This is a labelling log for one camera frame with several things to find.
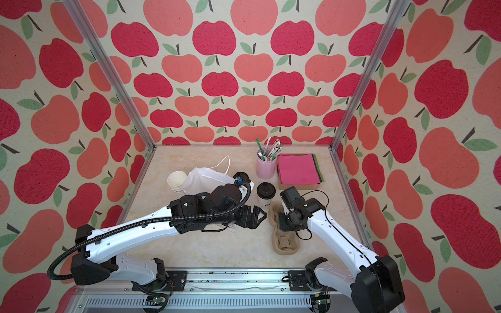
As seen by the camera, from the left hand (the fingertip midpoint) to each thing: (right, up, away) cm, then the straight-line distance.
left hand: (260, 220), depth 63 cm
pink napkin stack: (+25, +15, +47) cm, 55 cm away
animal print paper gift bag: (-23, +12, +18) cm, 32 cm away
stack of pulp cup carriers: (+11, -15, +18) cm, 26 cm away
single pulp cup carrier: (+9, -1, +23) cm, 25 cm away
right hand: (+11, -9, +18) cm, 23 cm away
